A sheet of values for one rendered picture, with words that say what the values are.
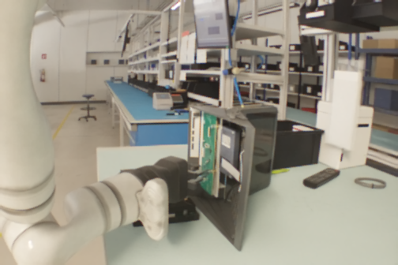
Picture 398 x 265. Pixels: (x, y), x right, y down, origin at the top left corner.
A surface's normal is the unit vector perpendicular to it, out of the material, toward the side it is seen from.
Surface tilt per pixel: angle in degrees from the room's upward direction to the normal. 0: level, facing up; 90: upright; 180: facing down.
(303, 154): 90
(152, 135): 90
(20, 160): 119
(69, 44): 90
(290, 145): 90
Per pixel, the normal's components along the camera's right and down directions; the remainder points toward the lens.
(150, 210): -0.65, 0.13
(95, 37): 0.34, 0.21
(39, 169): 0.84, 0.48
